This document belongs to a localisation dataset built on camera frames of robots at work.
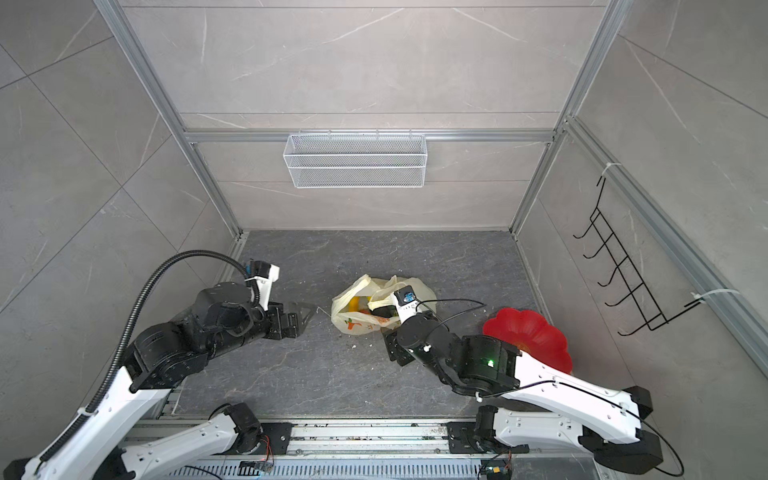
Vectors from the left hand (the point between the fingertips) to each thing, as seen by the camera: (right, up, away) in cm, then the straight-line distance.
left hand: (302, 302), depth 63 cm
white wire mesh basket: (+7, +43, +38) cm, 58 cm away
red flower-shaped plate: (+63, -15, +28) cm, 71 cm away
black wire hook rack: (+74, +12, +10) cm, 76 cm away
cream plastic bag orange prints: (+17, -3, +5) cm, 18 cm away
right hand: (+20, -5, +2) cm, 21 cm away
